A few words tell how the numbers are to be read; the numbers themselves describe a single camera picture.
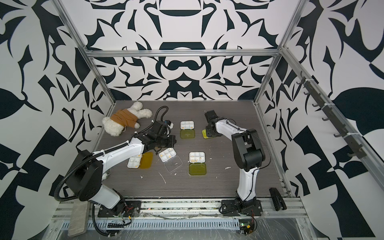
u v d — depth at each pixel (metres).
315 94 0.65
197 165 0.89
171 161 0.90
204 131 1.02
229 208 0.74
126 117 0.99
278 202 0.74
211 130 0.73
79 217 0.70
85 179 0.44
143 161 0.90
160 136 0.70
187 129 1.05
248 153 0.52
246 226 0.71
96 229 0.68
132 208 0.73
